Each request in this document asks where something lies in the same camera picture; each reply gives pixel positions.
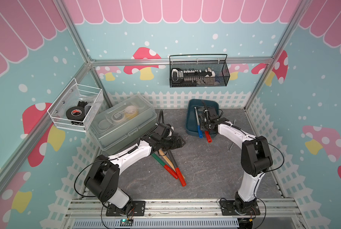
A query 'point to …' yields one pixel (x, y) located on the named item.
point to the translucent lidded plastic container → (121, 125)
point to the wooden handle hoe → (169, 163)
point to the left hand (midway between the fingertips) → (179, 146)
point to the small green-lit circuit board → (124, 221)
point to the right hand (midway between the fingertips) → (203, 124)
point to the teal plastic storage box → (191, 125)
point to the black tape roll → (76, 113)
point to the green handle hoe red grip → (167, 169)
